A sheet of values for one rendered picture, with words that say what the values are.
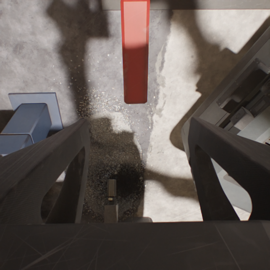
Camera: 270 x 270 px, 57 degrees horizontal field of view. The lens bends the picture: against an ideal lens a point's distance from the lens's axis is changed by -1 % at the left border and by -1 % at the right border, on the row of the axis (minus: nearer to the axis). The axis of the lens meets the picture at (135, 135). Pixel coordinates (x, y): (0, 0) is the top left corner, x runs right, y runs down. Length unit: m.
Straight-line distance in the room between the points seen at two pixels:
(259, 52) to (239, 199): 0.37
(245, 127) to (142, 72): 0.41
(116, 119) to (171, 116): 0.18
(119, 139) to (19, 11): 0.46
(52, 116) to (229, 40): 0.56
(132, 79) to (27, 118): 0.56
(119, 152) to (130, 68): 0.69
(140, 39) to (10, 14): 0.58
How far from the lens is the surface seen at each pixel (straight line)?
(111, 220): 0.59
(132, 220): 0.59
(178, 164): 0.94
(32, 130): 0.69
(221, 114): 0.67
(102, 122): 0.81
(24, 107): 0.80
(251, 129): 0.58
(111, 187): 0.62
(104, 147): 0.86
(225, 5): 0.71
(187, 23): 0.70
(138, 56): 0.20
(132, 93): 0.21
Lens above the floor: 0.67
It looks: 53 degrees down
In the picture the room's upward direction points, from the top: 178 degrees clockwise
